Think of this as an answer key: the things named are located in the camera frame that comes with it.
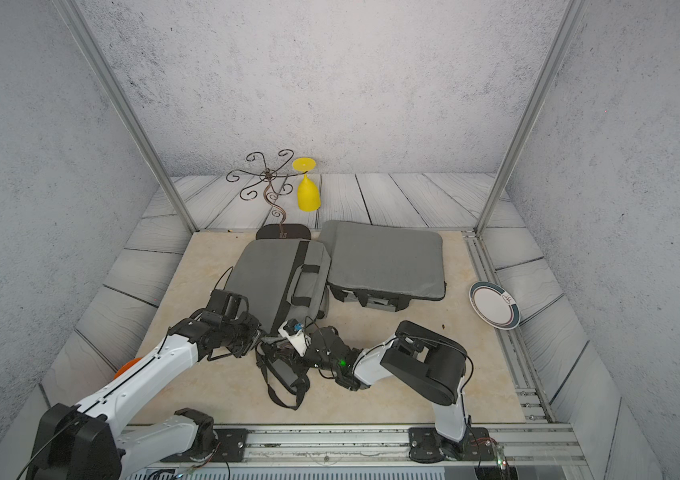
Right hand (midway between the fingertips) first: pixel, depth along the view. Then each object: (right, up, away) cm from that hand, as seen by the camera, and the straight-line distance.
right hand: (279, 353), depth 81 cm
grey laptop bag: (+30, +22, +19) cm, 42 cm away
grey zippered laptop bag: (-3, +18, +16) cm, 24 cm away
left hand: (-2, +6, +2) cm, 6 cm away
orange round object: (-41, -3, 0) cm, 41 cm away
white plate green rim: (+67, +10, +19) cm, 70 cm away
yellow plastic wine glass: (+5, +46, +20) cm, 50 cm away
